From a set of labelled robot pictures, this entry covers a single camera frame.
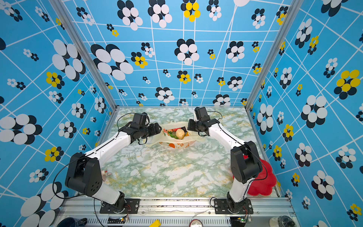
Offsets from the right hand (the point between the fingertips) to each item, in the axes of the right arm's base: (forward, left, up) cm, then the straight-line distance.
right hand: (190, 124), depth 91 cm
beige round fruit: (-2, +7, -8) cm, 11 cm away
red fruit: (+2, +11, -9) cm, 15 cm away
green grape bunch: (0, +12, -11) cm, 16 cm away
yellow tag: (-51, +17, -14) cm, 56 cm away
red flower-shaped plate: (-34, -40, -12) cm, 53 cm away
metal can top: (-51, -2, -3) cm, 51 cm away
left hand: (-3, +20, 0) cm, 20 cm away
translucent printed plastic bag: (-12, +16, -1) cm, 20 cm away
